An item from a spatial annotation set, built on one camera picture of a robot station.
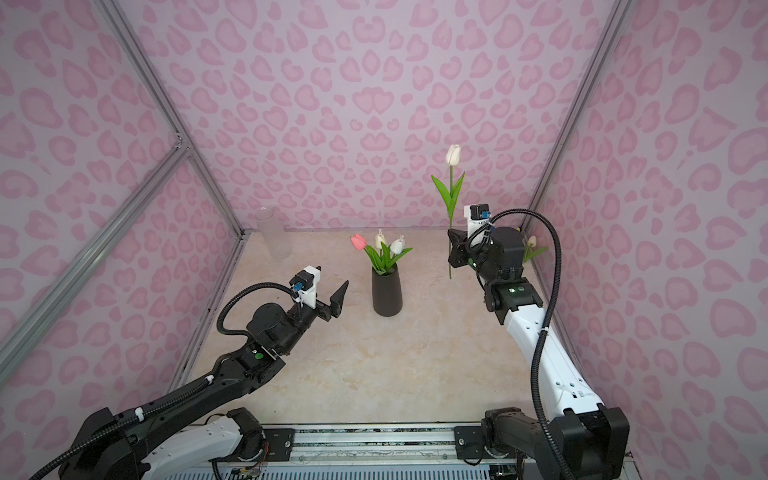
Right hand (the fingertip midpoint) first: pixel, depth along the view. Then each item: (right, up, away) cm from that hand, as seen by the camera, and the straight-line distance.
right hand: (452, 228), depth 73 cm
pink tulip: (-23, -3, +4) cm, 24 cm away
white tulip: (-17, -9, +11) cm, 22 cm away
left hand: (-29, -10, -1) cm, 31 cm away
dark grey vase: (-16, -18, +20) cm, 31 cm away
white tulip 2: (-13, -6, +7) cm, 16 cm away
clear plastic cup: (-60, -1, +45) cm, 75 cm away
